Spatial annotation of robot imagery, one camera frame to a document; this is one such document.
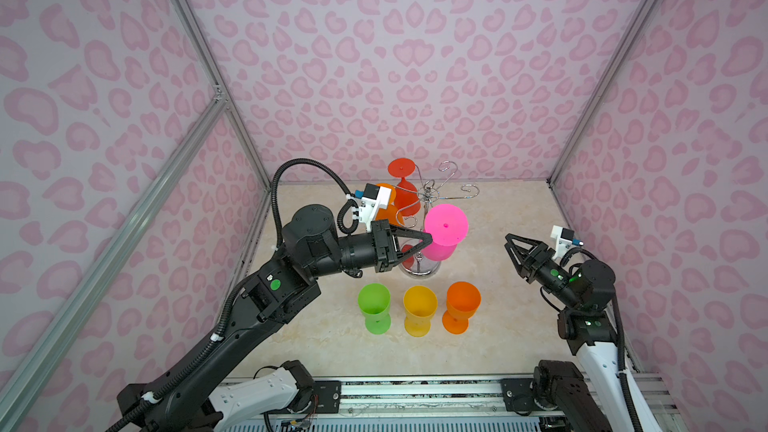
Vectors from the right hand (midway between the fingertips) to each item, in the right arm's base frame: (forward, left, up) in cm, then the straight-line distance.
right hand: (507, 242), depth 69 cm
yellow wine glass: (-8, +19, -18) cm, 28 cm away
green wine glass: (-7, +31, -18) cm, 37 cm away
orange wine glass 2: (+10, +27, -2) cm, 29 cm away
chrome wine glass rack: (+12, +17, +4) cm, 21 cm away
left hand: (-12, +19, +19) cm, 29 cm away
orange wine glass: (-8, +9, -14) cm, 18 cm away
